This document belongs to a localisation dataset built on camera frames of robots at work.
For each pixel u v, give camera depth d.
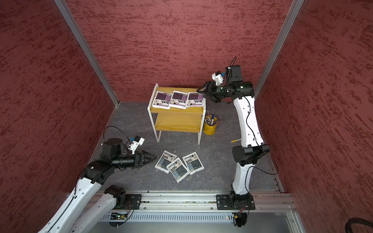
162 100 0.74
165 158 0.89
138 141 0.67
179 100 0.74
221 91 0.61
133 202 0.72
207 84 0.64
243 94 0.50
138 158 0.60
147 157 0.64
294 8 0.71
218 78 0.68
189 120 0.90
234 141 0.98
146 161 0.62
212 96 0.64
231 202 0.67
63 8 0.71
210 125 0.97
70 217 0.42
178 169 0.84
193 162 0.87
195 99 0.74
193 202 0.76
